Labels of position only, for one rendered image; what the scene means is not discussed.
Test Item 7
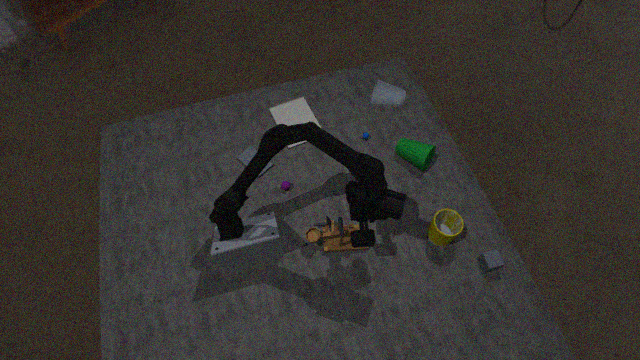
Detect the yellow cup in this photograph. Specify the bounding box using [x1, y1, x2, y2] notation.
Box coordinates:
[427, 209, 464, 247]

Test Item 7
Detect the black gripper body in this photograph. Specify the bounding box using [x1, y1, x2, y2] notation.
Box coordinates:
[346, 193, 376, 248]

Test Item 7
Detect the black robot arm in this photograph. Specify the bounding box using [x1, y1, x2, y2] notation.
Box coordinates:
[209, 122, 406, 241]

